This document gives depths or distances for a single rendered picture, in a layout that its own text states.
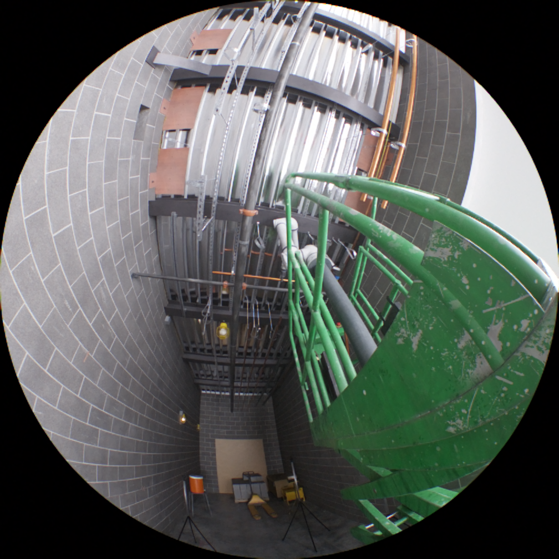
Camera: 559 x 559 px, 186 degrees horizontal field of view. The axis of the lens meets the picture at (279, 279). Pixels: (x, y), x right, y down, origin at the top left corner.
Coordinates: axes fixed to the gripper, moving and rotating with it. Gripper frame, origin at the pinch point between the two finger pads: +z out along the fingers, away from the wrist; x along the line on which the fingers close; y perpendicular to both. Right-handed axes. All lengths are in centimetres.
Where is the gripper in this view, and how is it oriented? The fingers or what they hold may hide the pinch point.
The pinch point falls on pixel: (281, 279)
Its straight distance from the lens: 247.0
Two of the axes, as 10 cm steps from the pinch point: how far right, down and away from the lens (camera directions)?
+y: -9.6, -1.1, -2.4
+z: -1.8, 9.3, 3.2
